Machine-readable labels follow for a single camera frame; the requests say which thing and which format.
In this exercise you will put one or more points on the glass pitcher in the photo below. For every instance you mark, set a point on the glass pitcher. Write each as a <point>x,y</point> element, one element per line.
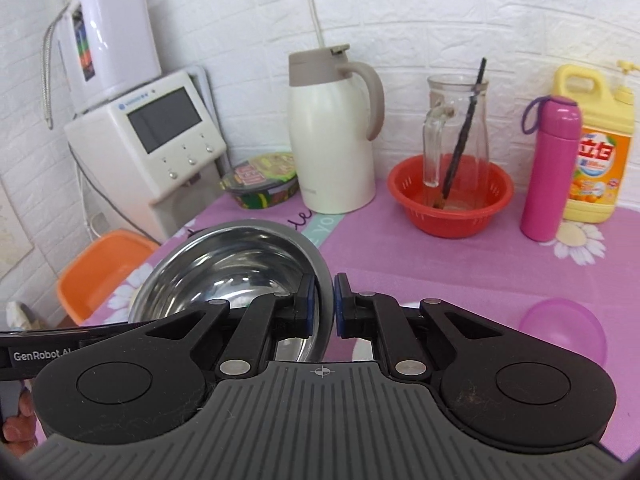
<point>475,140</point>

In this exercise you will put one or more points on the yellow detergent bottle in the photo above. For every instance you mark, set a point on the yellow detergent bottle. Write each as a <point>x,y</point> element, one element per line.
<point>597,170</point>

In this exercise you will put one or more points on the white wall water purifier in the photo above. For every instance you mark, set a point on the white wall water purifier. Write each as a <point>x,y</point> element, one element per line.
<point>115,35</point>

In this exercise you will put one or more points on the pink thermos bottle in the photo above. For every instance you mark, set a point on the pink thermos bottle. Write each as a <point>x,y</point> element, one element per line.
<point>547,170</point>

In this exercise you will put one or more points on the purple plastic bowl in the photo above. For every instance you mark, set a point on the purple plastic bowl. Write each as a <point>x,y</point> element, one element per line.
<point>562,332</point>

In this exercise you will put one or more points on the red plastic basket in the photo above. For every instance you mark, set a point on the red plastic basket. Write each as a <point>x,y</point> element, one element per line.
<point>450,220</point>

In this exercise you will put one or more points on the white water dispenser with screen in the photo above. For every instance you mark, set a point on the white water dispenser with screen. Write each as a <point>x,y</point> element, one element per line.
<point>150,170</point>

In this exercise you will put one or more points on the instant noodle bowl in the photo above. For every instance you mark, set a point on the instant noodle bowl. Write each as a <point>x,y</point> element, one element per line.
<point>260,185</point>

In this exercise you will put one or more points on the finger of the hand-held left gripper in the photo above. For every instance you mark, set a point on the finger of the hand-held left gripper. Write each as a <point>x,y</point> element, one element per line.
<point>107,331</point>

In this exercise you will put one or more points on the black stirring stick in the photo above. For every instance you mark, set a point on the black stirring stick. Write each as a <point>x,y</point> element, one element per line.
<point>467,120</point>

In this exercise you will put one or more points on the person's left hand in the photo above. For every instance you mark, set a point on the person's left hand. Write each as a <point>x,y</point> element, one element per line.
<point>17,427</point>

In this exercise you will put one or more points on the stainless steel bowl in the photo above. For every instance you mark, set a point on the stainless steel bowl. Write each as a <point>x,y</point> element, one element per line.
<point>225,270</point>

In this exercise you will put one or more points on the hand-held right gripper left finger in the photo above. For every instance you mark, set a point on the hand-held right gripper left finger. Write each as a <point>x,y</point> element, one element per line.
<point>312,307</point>

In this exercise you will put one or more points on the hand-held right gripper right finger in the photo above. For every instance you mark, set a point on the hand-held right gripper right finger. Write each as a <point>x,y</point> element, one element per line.
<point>341,306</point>

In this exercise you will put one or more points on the cream thermos jug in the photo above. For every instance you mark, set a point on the cream thermos jug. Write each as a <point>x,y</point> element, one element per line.
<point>330,150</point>

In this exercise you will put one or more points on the pink floral tablecloth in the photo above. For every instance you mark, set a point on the pink floral tablecloth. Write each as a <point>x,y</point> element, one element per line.
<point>425,265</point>

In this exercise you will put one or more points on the crumpled white paper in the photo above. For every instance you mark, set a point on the crumpled white paper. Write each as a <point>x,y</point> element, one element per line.
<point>20,316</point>

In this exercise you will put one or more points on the orange plastic basin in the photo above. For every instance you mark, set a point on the orange plastic basin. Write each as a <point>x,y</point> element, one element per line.
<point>100,270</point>

